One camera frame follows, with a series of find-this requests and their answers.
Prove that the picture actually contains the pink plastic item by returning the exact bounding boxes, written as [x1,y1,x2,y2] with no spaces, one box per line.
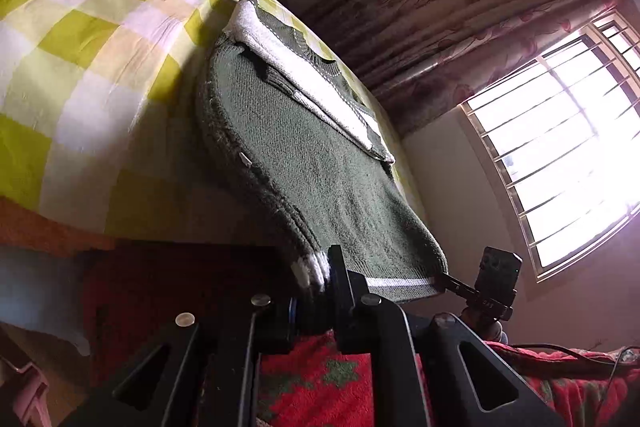
[0,352,53,427]

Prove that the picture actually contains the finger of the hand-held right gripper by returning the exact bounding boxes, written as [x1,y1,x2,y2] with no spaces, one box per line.
[440,274,476,300]

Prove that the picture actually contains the green knitted sweater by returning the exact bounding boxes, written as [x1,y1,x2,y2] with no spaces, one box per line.
[195,0,449,305]

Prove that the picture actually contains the bed with yellow checked sheet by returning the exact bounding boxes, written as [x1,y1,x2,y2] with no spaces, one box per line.
[0,0,428,253]

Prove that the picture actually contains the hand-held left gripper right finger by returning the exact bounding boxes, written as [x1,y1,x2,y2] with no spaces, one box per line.
[327,245,566,427]

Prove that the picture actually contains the pink floral curtain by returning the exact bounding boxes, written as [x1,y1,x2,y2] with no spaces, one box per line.
[300,0,631,138]

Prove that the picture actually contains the dark red cloth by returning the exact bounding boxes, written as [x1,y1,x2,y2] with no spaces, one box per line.
[82,247,281,388]

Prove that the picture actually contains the light blue bed sheet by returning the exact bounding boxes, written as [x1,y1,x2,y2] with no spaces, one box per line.
[0,247,93,355]

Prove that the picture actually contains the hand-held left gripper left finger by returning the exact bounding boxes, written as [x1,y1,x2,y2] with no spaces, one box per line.
[60,293,301,427]

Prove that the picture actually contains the red patterned cloth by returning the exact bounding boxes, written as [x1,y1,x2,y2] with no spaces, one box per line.
[257,329,640,427]

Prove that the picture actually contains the black cable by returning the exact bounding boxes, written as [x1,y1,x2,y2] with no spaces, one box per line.
[510,343,640,390]

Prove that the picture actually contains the orange brown blanket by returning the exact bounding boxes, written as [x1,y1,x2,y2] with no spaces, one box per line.
[0,197,118,258]

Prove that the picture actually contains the barred window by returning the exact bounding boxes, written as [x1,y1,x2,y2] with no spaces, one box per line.
[460,9,640,283]

